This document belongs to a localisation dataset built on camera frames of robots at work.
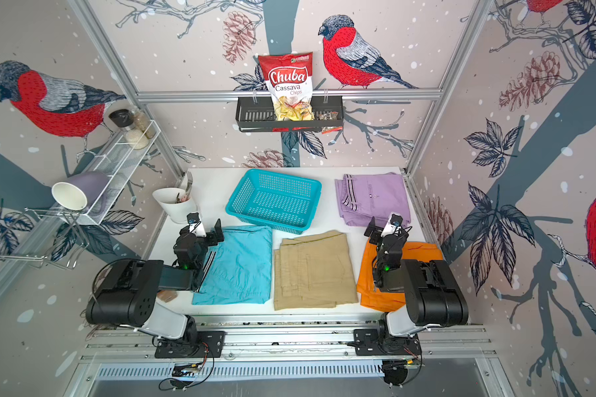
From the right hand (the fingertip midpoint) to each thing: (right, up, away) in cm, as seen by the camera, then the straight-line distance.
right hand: (384, 218), depth 91 cm
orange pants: (-7, -26, -10) cm, 29 cm away
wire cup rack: (-94, 0, -33) cm, 100 cm away
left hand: (-66, +1, 0) cm, 66 cm away
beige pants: (-27, -19, -4) cm, 33 cm away
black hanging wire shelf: (-49, +40, +4) cm, 63 cm away
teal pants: (-54, -18, -4) cm, 57 cm away
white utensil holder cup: (-80, +6, +4) cm, 80 cm away
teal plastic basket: (-43, +6, +20) cm, 48 cm away
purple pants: (-3, +8, +17) cm, 19 cm away
